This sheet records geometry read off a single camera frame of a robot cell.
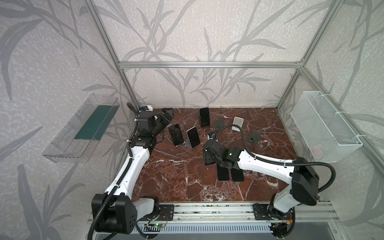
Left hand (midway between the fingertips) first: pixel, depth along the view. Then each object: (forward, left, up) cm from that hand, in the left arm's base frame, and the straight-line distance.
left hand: (173, 108), depth 77 cm
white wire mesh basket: (-20, -69, +4) cm, 72 cm away
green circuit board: (-48, +5, -30) cm, 57 cm away
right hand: (-13, -18, -18) cm, 29 cm away
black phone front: (-23, -28, -31) cm, 47 cm away
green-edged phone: (-22, -19, -11) cm, 31 cm away
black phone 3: (-4, -10, -22) cm, 24 cm away
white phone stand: (+12, -40, -25) cm, 49 cm away
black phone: (-23, -37, -32) cm, 54 cm away
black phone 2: (-2, +1, -21) cm, 21 cm away
